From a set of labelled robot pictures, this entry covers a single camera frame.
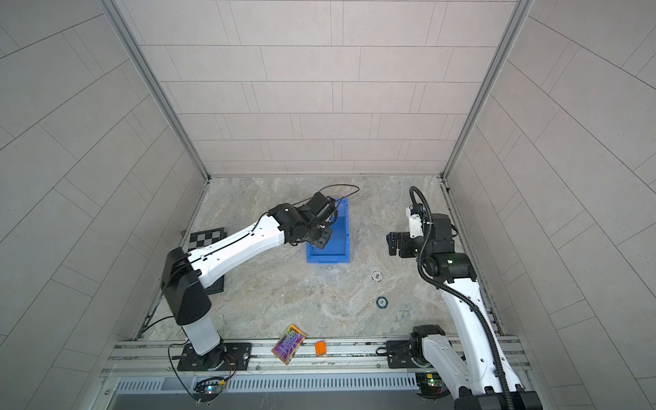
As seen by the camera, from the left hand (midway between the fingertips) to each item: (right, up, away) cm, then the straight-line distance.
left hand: (327, 233), depth 82 cm
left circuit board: (-30, -37, -17) cm, 51 cm away
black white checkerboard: (-46, -3, +10) cm, 47 cm away
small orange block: (-1, -31, -11) cm, 33 cm away
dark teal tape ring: (+18, -22, -1) cm, 28 cm away
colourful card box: (-11, -30, -10) cm, 34 cm away
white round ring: (+17, -15, +5) cm, 23 cm away
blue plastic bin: (+3, -7, +9) cm, 12 cm away
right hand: (+22, +1, -5) cm, 23 cm away
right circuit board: (+28, -38, -14) cm, 50 cm away
